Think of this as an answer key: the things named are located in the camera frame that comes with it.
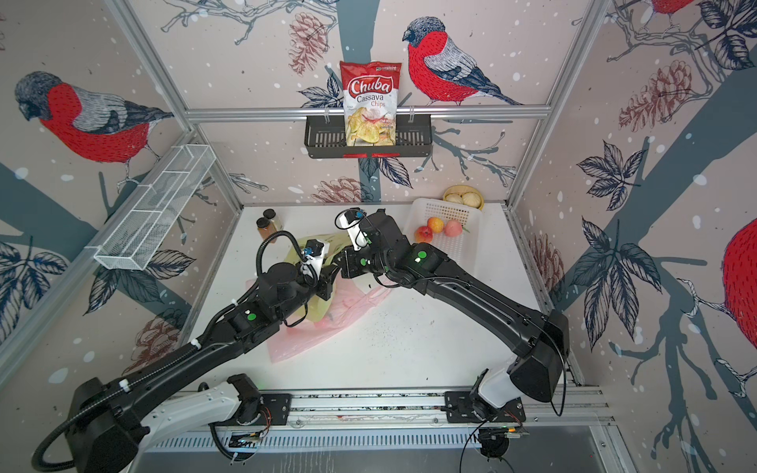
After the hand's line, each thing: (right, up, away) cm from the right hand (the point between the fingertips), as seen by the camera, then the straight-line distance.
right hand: (332, 259), depth 68 cm
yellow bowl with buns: (+45, +21, +51) cm, 72 cm away
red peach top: (+37, +7, +38) cm, 54 cm away
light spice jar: (-30, +12, +38) cm, 50 cm away
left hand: (+1, 0, +5) cm, 5 cm away
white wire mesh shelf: (-50, +5, +3) cm, 51 cm away
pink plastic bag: (+1, -16, +25) cm, 29 cm away
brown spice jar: (-31, +7, +36) cm, 48 cm away
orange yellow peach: (+31, +9, +38) cm, 50 cm away
